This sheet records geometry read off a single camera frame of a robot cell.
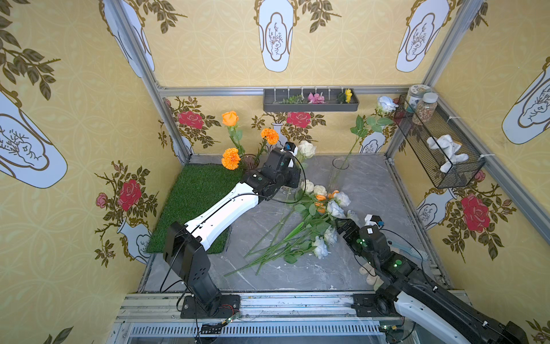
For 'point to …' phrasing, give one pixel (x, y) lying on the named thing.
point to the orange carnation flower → (230, 158)
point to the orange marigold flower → (270, 135)
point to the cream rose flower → (308, 186)
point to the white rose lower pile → (331, 235)
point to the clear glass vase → (339, 166)
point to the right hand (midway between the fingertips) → (341, 223)
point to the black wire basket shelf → (462, 174)
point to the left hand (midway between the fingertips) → (288, 169)
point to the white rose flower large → (341, 198)
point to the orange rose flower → (230, 119)
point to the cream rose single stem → (306, 150)
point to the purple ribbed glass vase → (250, 161)
